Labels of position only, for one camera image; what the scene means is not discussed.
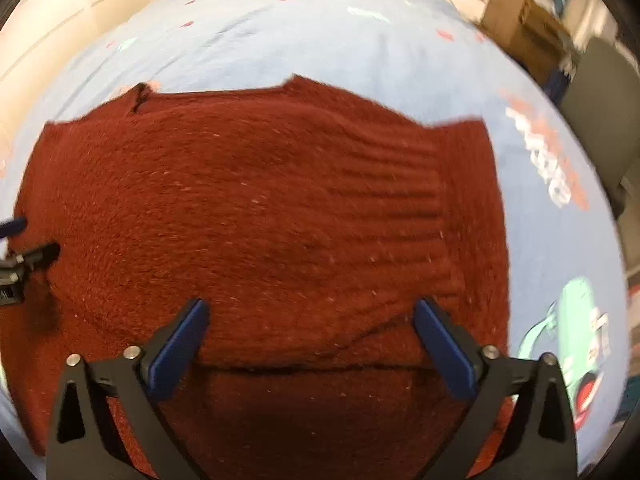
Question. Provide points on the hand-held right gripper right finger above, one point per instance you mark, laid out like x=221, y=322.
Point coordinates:
x=445, y=350

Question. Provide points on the cardboard box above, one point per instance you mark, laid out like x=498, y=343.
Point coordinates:
x=530, y=25

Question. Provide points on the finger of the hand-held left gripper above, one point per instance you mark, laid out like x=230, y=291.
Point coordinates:
x=12, y=226
x=42, y=253

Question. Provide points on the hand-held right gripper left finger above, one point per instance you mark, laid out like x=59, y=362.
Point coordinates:
x=180, y=345

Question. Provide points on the dark red knit sweater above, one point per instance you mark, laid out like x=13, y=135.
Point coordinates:
x=250, y=210

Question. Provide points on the white wardrobe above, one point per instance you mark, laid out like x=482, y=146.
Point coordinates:
x=55, y=25

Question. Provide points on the grey chair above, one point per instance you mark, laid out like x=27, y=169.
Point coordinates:
x=595, y=105

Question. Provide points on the printed blue bed sheet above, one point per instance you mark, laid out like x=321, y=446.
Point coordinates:
x=300, y=35

